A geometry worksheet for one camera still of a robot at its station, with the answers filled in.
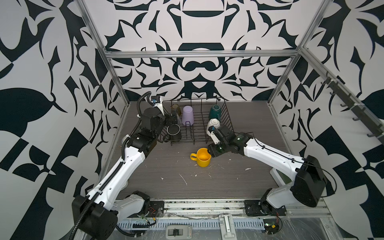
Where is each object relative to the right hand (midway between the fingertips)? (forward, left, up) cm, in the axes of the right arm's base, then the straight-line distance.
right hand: (212, 148), depth 82 cm
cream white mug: (+17, -2, +1) cm, 17 cm away
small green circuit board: (-34, -26, -14) cm, 45 cm away
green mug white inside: (+27, -5, -2) cm, 27 cm away
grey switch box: (-36, +17, -9) cm, 40 cm away
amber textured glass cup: (+34, +22, -6) cm, 41 cm away
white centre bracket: (-34, -5, -10) cm, 36 cm away
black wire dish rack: (+17, +8, -11) cm, 22 cm away
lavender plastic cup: (+24, +13, -2) cm, 27 cm away
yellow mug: (0, +5, -10) cm, 11 cm away
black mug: (+10, +21, 0) cm, 23 cm away
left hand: (+12, +22, +22) cm, 33 cm away
